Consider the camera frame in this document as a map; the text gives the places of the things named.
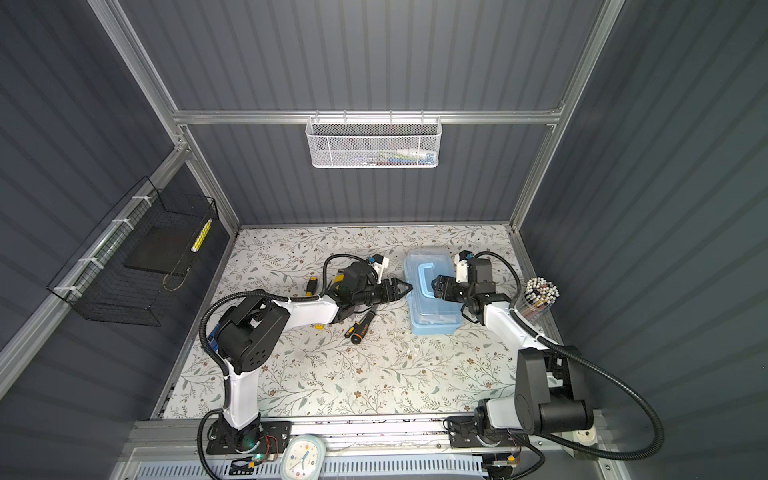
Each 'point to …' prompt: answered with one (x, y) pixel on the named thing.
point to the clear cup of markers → (538, 298)
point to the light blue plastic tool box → (428, 313)
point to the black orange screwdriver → (363, 328)
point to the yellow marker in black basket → (198, 242)
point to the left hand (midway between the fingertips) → (410, 289)
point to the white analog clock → (304, 459)
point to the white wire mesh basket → (373, 142)
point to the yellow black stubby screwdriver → (312, 286)
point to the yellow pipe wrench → (319, 327)
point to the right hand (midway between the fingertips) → (447, 286)
